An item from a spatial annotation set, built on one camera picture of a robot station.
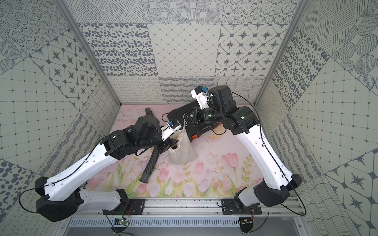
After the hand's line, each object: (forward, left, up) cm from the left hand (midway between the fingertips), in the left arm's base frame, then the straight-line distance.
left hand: (173, 131), depth 65 cm
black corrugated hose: (-11, +19, -30) cm, 37 cm away
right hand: (+1, -6, +8) cm, 10 cm away
